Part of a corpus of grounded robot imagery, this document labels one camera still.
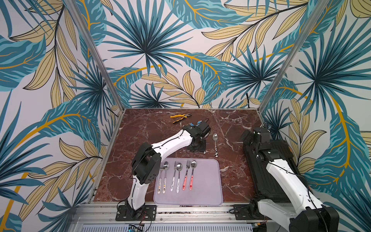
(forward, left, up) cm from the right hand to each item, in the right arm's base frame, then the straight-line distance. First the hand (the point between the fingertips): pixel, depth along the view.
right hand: (251, 135), depth 81 cm
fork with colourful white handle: (-20, +53, -18) cm, 59 cm away
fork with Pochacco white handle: (-19, +45, -17) cm, 52 cm away
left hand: (-4, +29, -10) cm, 30 cm away
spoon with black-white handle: (+11, +16, -17) cm, 26 cm away
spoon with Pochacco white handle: (-10, +41, -17) cm, 46 cm away
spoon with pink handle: (-9, +33, -18) cm, 38 cm away
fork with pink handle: (-8, +36, -19) cm, 41 cm away
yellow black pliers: (+31, +36, -17) cm, 51 cm away
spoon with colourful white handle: (-10, +50, -17) cm, 53 cm away
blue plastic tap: (+24, +26, -16) cm, 39 cm away
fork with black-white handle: (0, +25, -18) cm, 31 cm away
